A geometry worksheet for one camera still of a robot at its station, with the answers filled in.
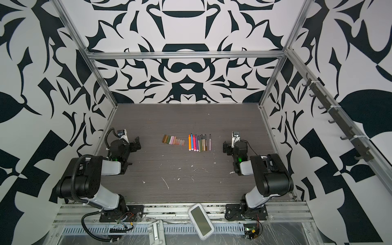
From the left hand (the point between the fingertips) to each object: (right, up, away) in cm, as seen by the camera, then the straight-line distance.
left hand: (129, 136), depth 93 cm
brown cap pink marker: (+49, -5, +6) cm, 49 cm away
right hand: (+64, -2, +2) cm, 64 cm away
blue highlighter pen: (+37, -4, +6) cm, 38 cm away
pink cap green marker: (+43, -5, +6) cm, 44 cm away
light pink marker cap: (+24, -4, +6) cm, 25 cm away
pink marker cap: (+25, -4, +6) cm, 26 cm away
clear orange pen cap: (+32, -5, +6) cm, 33 cm away
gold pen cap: (+26, -4, +6) cm, 27 cm away
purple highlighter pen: (+41, -5, +5) cm, 41 cm away
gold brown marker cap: (+22, -3, +7) cm, 23 cm away
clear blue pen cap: (+30, -5, +6) cm, 31 cm away
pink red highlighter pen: (+39, -5, +6) cm, 40 cm away
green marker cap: (+23, -2, +8) cm, 24 cm away
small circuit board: (+66, -41, -21) cm, 80 cm away
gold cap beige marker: (+42, -5, +6) cm, 42 cm away
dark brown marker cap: (+19, -2, +7) cm, 21 cm away
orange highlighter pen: (+36, -5, +6) cm, 37 cm away
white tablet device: (+42, -36, -24) cm, 60 cm away
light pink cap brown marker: (+45, -5, +6) cm, 46 cm away
